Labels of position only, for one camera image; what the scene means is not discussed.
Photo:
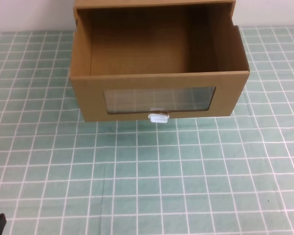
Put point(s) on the white drawer handle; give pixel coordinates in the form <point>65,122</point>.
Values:
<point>158,118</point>

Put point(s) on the brown cardboard drawer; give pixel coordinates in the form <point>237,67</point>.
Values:
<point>185,61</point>

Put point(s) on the cyan checkered tablecloth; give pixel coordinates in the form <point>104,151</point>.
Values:
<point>60,175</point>

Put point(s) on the upper cardboard shoebox shell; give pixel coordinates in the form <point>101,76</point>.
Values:
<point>98,4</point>

